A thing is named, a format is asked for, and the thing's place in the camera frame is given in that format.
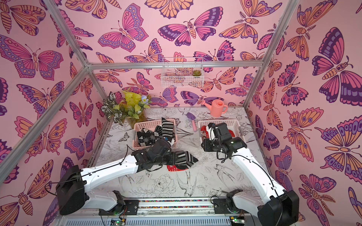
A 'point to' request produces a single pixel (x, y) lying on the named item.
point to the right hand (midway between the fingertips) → (205, 143)
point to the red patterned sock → (204, 133)
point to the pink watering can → (217, 108)
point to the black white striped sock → (168, 128)
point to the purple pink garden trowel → (192, 117)
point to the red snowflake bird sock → (174, 168)
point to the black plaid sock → (158, 132)
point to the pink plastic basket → (151, 125)
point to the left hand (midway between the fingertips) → (180, 157)
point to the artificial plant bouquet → (128, 108)
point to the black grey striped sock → (184, 160)
